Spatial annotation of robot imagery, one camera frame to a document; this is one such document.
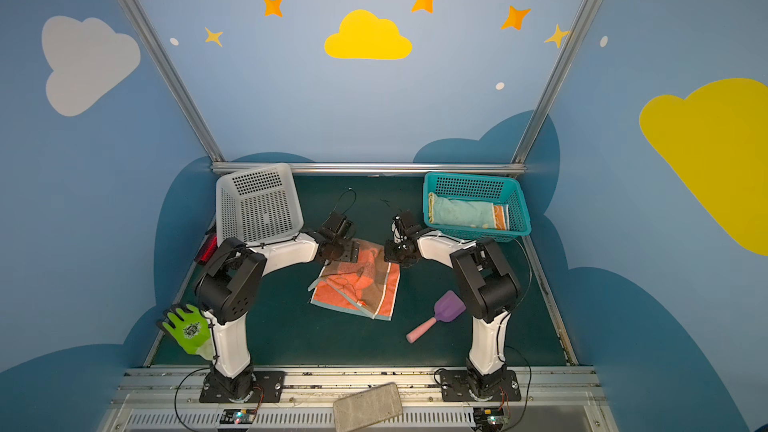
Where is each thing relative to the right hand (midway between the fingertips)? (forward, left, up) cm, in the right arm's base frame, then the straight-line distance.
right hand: (390, 252), depth 98 cm
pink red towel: (-12, +6, 0) cm, 14 cm away
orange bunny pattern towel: (+15, -39, +2) cm, 41 cm away
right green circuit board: (-43, -26, -2) cm, 51 cm away
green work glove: (-28, +54, 0) cm, 61 cm away
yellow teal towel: (+16, -27, +2) cm, 31 cm away
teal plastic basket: (+28, -40, +4) cm, 49 cm away
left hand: (0, +14, 0) cm, 14 cm away
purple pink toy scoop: (-17, -18, -1) cm, 25 cm away
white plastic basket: (+18, +52, 0) cm, 55 cm away
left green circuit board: (-47, +35, -1) cm, 58 cm away
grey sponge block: (-44, +4, +2) cm, 44 cm away
